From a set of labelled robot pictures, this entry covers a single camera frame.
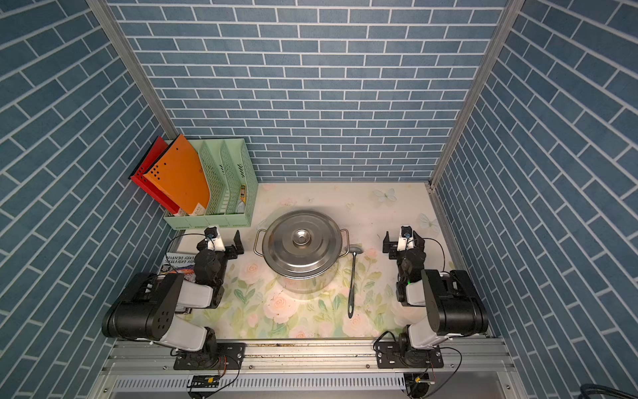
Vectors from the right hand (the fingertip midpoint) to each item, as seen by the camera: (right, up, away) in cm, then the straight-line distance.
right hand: (404, 233), depth 90 cm
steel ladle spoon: (-18, -7, +5) cm, 20 cm away
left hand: (-64, +1, -1) cm, 64 cm away
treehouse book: (-81, -11, -1) cm, 82 cm away
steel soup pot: (-35, -17, -5) cm, 39 cm away
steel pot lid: (-36, -2, -12) cm, 38 cm away
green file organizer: (-73, +26, +18) cm, 79 cm away
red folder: (-92, +21, -8) cm, 95 cm away
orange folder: (-90, +22, +13) cm, 94 cm away
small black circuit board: (-64, -41, -19) cm, 79 cm away
